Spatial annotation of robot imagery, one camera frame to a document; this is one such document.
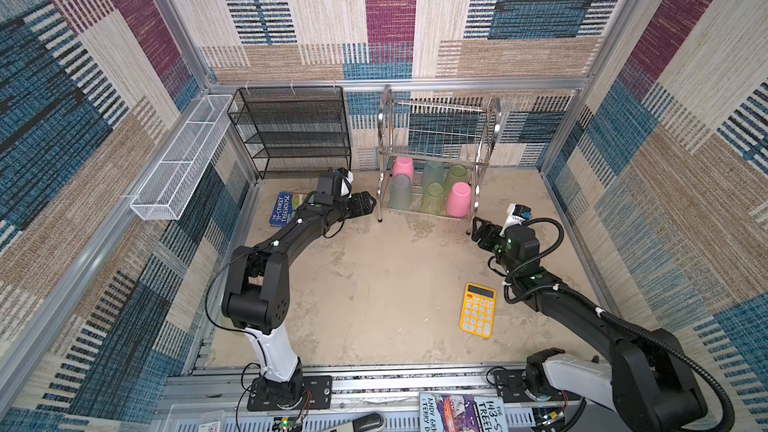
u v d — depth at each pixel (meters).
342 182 0.76
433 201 0.98
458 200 0.95
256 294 0.49
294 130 1.09
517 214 0.74
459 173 1.02
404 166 1.02
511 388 0.73
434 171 1.04
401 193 1.00
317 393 0.73
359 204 0.83
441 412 0.69
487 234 0.76
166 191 0.71
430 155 0.81
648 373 0.41
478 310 0.85
